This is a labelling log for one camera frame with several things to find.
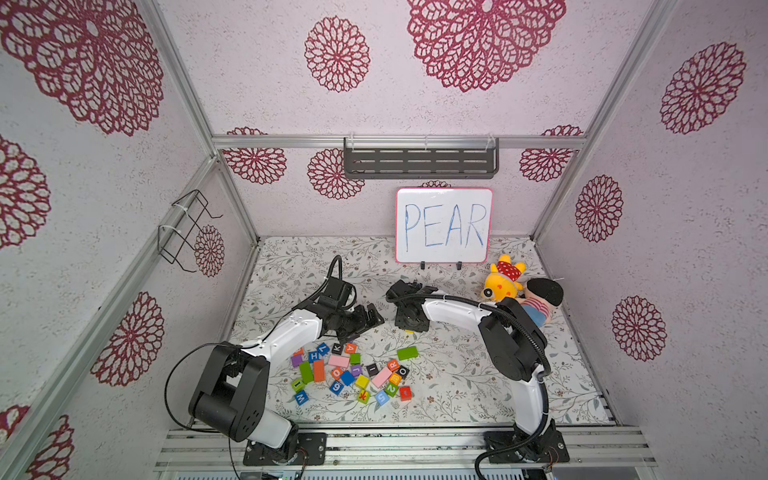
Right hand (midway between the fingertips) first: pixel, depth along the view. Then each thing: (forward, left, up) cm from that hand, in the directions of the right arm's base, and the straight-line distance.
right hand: (403, 319), depth 97 cm
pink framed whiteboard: (+31, -13, +13) cm, 36 cm away
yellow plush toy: (+13, -33, +5) cm, 36 cm away
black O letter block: (-17, 0, +1) cm, 17 cm away
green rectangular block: (-11, -1, -1) cm, 11 cm away
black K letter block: (-11, +20, +1) cm, 23 cm away
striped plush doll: (+6, -44, +6) cm, 44 cm away
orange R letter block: (-15, +3, 0) cm, 15 cm away
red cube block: (-23, 0, +1) cm, 23 cm away
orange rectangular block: (-17, +25, -1) cm, 30 cm away
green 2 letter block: (-22, +3, +1) cm, 22 cm away
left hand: (-7, +9, +8) cm, 14 cm away
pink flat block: (-14, +19, +1) cm, 24 cm away
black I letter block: (-17, +9, +1) cm, 19 cm away
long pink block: (-19, +6, 0) cm, 20 cm away
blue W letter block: (-25, +28, +1) cm, 37 cm away
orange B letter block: (-19, +2, 0) cm, 19 cm away
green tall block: (-18, +28, +1) cm, 33 cm away
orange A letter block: (-11, +16, +1) cm, 19 cm away
